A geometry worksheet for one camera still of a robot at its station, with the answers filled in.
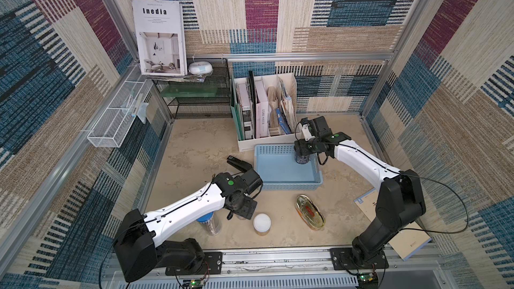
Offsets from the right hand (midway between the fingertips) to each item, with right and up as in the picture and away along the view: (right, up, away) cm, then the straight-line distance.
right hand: (302, 142), depth 91 cm
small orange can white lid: (-18, -30, -14) cm, 38 cm away
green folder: (-29, +12, -4) cm, 32 cm away
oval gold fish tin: (+1, -28, -8) cm, 29 cm away
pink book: (-18, +14, +3) cm, 23 cm away
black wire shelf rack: (-57, +19, +28) cm, 66 cm away
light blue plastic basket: (-11, -12, +9) cm, 19 cm away
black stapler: (-28, -11, +5) cm, 31 cm away
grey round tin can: (0, -8, +1) cm, 8 cm away
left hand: (-26, -24, -13) cm, 38 cm away
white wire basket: (-85, +6, -1) cm, 85 cm away
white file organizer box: (-9, +25, +9) cm, 28 cm away
